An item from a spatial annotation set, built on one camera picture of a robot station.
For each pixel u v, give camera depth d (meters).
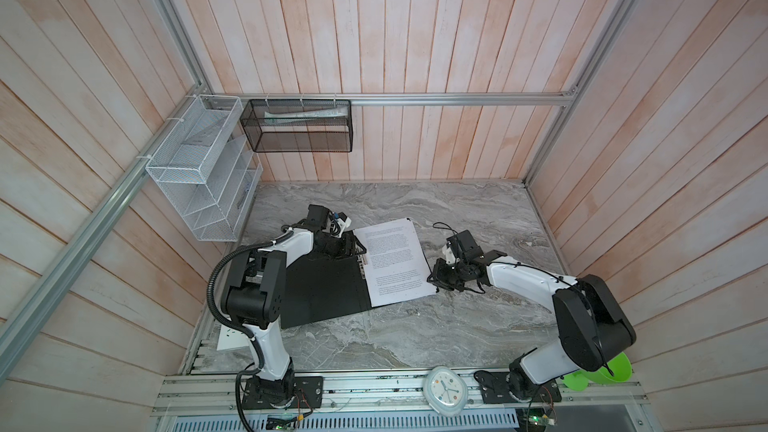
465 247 0.73
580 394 0.74
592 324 0.45
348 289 0.91
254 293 0.50
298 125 1.04
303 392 0.73
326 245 0.82
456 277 0.76
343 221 0.91
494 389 0.73
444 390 0.72
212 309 0.45
